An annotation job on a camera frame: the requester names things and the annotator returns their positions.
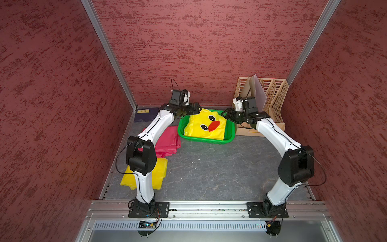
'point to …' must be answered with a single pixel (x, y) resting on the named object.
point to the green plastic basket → (229, 131)
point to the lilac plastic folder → (256, 90)
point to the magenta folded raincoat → (169, 142)
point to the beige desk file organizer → (275, 90)
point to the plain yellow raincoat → (158, 173)
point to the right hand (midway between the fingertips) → (223, 117)
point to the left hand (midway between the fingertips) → (194, 111)
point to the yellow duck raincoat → (207, 124)
